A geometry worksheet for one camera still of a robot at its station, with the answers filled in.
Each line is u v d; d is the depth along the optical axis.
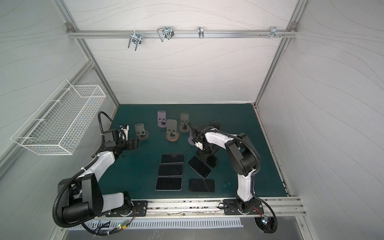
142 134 0.98
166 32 0.77
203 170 0.93
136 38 0.79
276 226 0.69
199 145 0.88
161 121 1.05
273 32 0.77
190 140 0.99
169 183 0.81
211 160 0.84
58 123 0.68
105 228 0.70
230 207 0.73
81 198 0.41
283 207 0.75
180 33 0.77
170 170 0.86
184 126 1.07
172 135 1.01
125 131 0.80
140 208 0.74
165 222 0.70
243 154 0.53
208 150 0.80
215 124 0.96
